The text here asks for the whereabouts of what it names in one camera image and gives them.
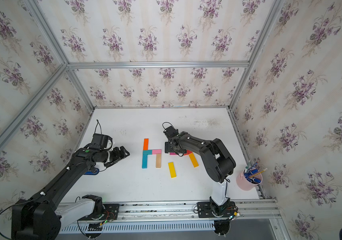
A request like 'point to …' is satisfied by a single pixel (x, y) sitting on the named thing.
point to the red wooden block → (188, 152)
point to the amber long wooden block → (193, 160)
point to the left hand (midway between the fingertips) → (125, 157)
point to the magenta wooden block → (173, 153)
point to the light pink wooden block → (155, 151)
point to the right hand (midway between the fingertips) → (175, 149)
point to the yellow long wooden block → (172, 170)
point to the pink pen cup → (248, 179)
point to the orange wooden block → (145, 146)
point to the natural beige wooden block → (158, 160)
